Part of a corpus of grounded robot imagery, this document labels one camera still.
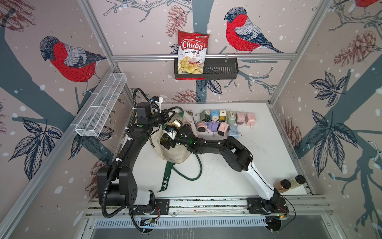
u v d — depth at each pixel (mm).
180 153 928
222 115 1045
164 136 854
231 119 1037
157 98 740
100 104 787
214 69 1067
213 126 997
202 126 981
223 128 974
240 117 1035
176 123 1007
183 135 755
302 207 751
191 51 835
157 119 698
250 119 1016
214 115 1041
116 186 410
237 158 581
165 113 713
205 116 1039
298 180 727
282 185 717
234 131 976
